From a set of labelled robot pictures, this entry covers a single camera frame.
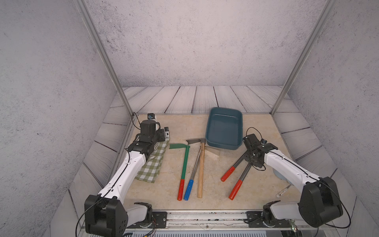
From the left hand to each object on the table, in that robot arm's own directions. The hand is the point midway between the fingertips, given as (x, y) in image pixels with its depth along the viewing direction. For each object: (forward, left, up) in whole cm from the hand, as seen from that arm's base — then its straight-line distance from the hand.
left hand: (162, 129), depth 82 cm
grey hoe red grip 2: (-27, -39, -16) cm, 50 cm away
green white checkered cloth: (-14, +10, -22) cm, 28 cm away
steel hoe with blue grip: (-21, -15, -22) cm, 34 cm away
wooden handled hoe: (+3, -23, -18) cm, 29 cm away
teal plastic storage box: (+16, -40, -20) cm, 48 cm away
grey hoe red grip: (-15, -39, -21) cm, 46 cm away
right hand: (-12, -50, -14) cm, 53 cm away
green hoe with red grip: (-20, -10, -23) cm, 32 cm away
